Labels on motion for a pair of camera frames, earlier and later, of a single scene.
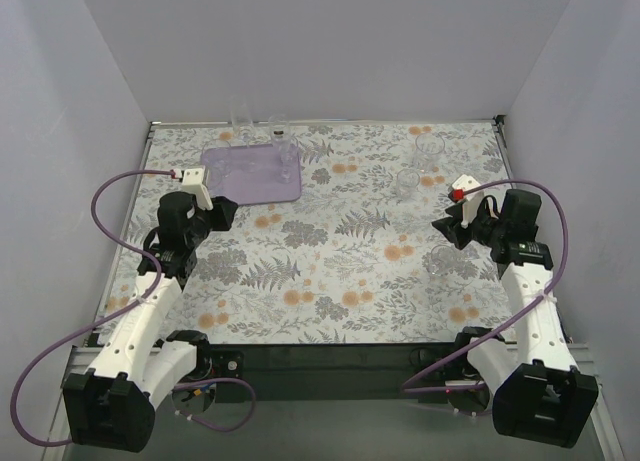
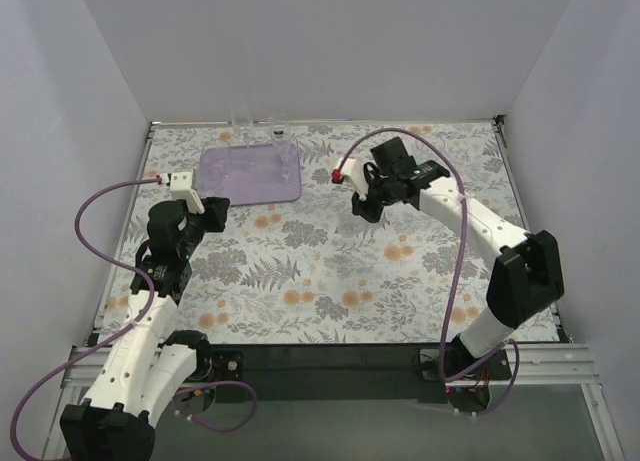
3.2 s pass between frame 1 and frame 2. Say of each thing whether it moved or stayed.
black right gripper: moved
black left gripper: stayed
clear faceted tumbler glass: stayed
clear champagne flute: stayed
